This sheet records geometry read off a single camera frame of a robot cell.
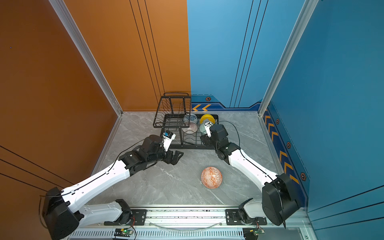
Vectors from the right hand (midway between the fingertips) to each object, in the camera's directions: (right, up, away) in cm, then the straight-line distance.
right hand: (210, 130), depth 85 cm
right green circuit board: (+18, -49, -15) cm, 54 cm away
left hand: (-18, -10, -8) cm, 22 cm away
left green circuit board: (-42, -49, -14) cm, 66 cm away
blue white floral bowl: (-13, +8, +24) cm, 29 cm away
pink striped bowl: (-11, 0, +20) cm, 23 cm away
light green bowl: (-4, 0, +18) cm, 19 cm away
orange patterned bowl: (0, -27, 0) cm, 27 cm away
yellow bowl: (-1, +9, +20) cm, 22 cm away
